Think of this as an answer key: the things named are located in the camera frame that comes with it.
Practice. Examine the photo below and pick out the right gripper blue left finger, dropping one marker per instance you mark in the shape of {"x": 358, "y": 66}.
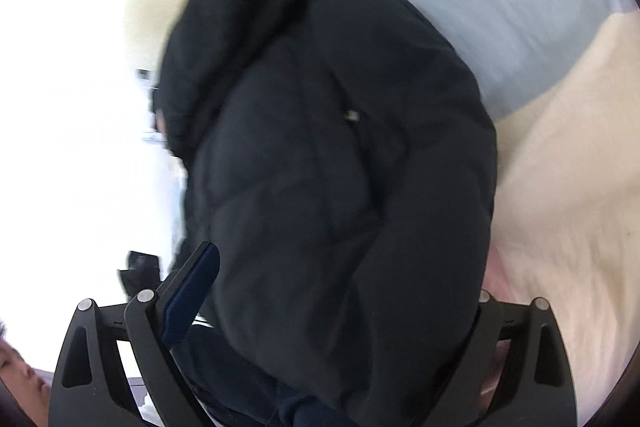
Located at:
{"x": 90, "y": 386}

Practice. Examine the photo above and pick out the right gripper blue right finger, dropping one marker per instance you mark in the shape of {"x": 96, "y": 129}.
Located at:
{"x": 514, "y": 371}

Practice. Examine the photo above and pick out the black puffer jacket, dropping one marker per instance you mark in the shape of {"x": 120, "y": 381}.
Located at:
{"x": 339, "y": 155}

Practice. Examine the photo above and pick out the plaid patchwork bed quilt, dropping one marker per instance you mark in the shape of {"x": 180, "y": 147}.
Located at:
{"x": 561, "y": 80}

